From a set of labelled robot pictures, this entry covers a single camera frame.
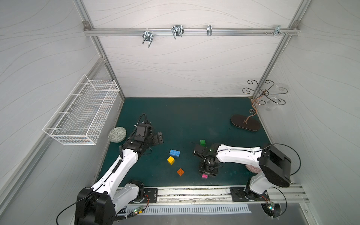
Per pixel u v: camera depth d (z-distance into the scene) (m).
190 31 0.78
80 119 0.69
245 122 1.03
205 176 0.78
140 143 0.59
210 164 0.69
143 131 0.62
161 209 0.70
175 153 0.88
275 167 0.44
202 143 0.91
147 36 0.78
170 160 0.84
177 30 0.77
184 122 1.04
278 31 0.77
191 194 0.75
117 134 0.96
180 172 0.80
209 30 0.78
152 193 0.73
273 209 0.72
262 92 0.81
